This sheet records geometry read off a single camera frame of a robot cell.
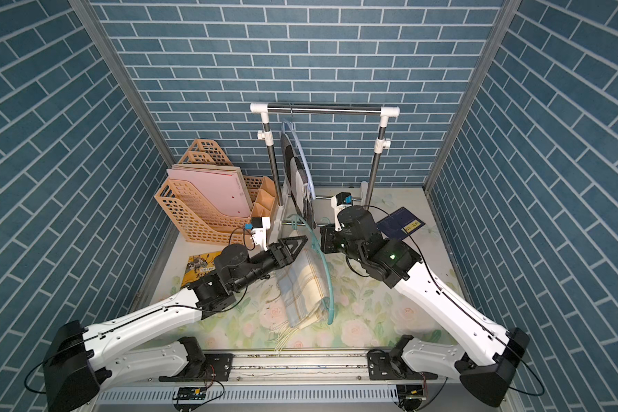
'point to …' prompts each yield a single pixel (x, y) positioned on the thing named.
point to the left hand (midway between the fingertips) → (310, 245)
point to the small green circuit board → (190, 393)
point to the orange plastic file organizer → (194, 221)
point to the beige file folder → (217, 168)
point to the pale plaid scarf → (305, 291)
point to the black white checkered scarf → (297, 180)
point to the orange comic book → (199, 265)
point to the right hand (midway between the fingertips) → (322, 230)
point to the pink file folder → (224, 190)
